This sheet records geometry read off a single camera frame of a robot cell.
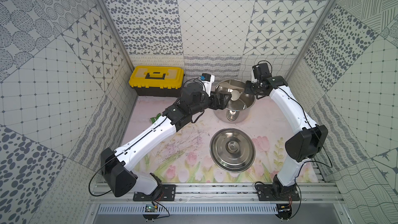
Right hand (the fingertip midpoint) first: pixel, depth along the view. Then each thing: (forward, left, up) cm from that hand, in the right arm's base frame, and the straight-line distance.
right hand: (249, 90), depth 85 cm
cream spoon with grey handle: (+13, +4, -18) cm, 23 cm away
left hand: (-13, +16, +14) cm, 25 cm away
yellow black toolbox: (+16, +58, -8) cm, 61 cm away
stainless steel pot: (-3, +5, -15) cm, 16 cm away
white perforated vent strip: (-53, +32, -24) cm, 67 cm away
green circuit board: (-53, +49, -25) cm, 77 cm away
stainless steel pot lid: (-25, +9, -23) cm, 35 cm away
